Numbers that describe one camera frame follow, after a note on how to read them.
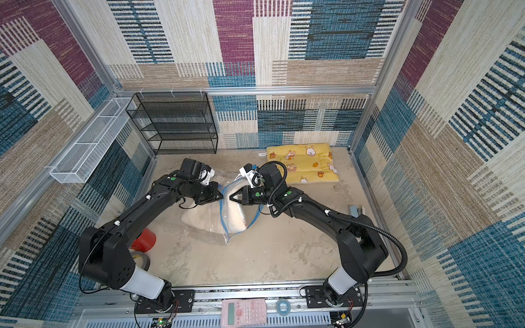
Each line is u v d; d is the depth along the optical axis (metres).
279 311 0.71
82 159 0.73
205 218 0.89
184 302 0.73
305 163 1.12
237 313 0.70
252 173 0.73
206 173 0.73
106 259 0.43
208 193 0.73
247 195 0.69
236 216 0.76
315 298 0.73
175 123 1.09
